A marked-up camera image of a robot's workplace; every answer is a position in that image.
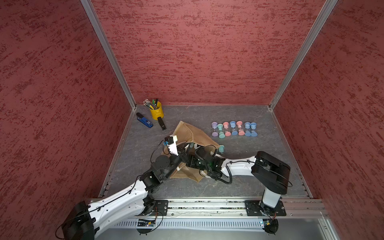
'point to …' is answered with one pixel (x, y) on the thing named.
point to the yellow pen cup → (158, 112)
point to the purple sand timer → (214, 125)
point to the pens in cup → (152, 105)
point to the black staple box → (162, 123)
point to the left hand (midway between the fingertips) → (191, 145)
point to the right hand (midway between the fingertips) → (184, 164)
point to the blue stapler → (140, 117)
